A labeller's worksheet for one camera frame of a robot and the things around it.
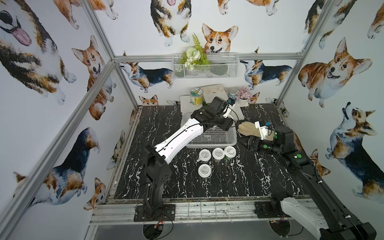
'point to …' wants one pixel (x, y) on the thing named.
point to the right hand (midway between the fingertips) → (245, 136)
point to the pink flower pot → (243, 94)
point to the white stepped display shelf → (209, 93)
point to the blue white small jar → (232, 95)
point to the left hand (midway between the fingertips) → (227, 115)
